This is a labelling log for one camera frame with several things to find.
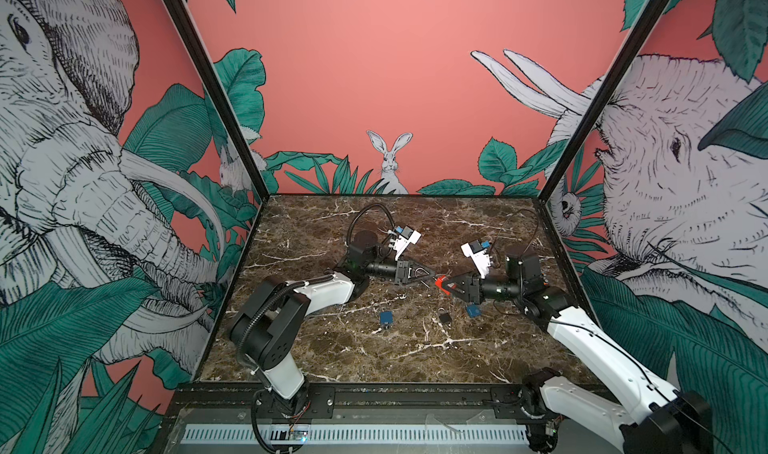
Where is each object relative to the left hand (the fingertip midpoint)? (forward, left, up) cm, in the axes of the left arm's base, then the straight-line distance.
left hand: (434, 276), depth 72 cm
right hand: (-1, -3, -1) cm, 3 cm away
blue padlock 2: (0, -15, -22) cm, 26 cm away
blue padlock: (-1, +12, -22) cm, 26 cm away
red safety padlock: (-1, -1, -1) cm, 2 cm away
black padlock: (-2, -6, -22) cm, 23 cm away
